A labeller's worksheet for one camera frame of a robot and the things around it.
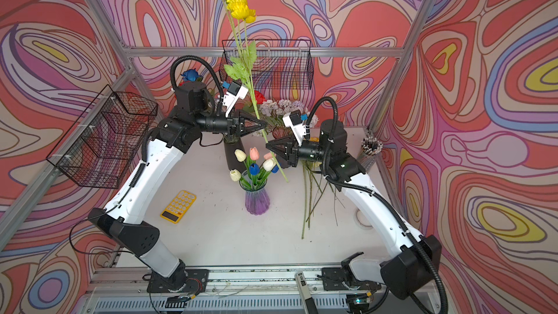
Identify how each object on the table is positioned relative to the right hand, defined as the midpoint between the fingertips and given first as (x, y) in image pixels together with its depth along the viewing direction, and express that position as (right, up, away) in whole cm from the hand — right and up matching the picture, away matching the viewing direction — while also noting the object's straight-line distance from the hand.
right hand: (268, 151), depth 64 cm
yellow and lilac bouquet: (+1, +16, +21) cm, 26 cm away
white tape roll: (+36, -29, +23) cm, 51 cm away
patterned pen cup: (+41, +1, +25) cm, 48 cm away
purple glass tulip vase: (-7, -20, +25) cm, 33 cm away
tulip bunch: (-1, -5, +4) cm, 6 cm away
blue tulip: (-5, -5, +3) cm, 8 cm away
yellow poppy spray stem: (+16, -25, +25) cm, 39 cm away
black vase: (-18, +2, +26) cm, 32 cm away
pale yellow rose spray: (+18, -18, +31) cm, 40 cm away
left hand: (-1, +7, -5) cm, 8 cm away
